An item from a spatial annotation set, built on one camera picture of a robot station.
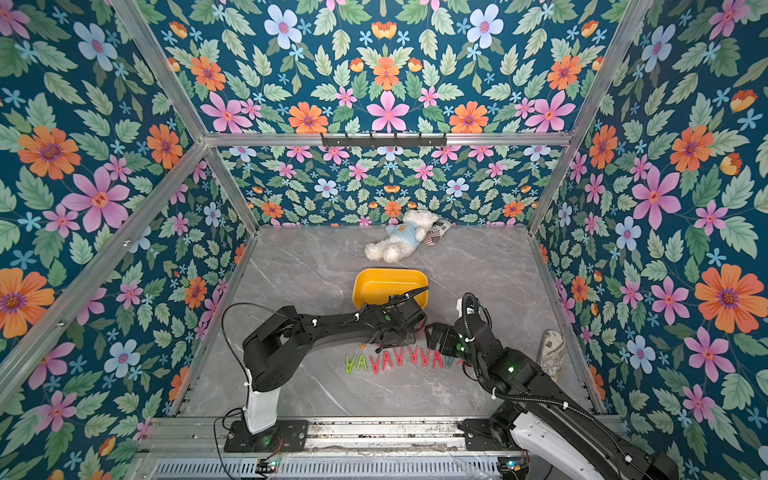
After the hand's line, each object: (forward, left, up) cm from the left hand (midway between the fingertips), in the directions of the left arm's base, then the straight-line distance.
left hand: (415, 338), depth 90 cm
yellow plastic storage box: (+21, +11, -1) cm, 24 cm away
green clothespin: (-7, +20, 0) cm, 21 cm away
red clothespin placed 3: (-6, +5, -1) cm, 8 cm away
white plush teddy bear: (+36, +2, +7) cm, 36 cm away
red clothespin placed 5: (-6, -2, -1) cm, 7 cm away
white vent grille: (-30, +22, -1) cm, 38 cm away
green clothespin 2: (-6, +16, -1) cm, 17 cm away
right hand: (-5, -5, +14) cm, 16 cm away
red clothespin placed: (-7, +12, 0) cm, 14 cm away
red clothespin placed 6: (-6, -6, 0) cm, 9 cm away
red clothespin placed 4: (-4, +1, -1) cm, 5 cm away
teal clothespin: (-7, -9, 0) cm, 12 cm away
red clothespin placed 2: (-6, +9, -1) cm, 10 cm away
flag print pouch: (-9, -38, +2) cm, 39 cm away
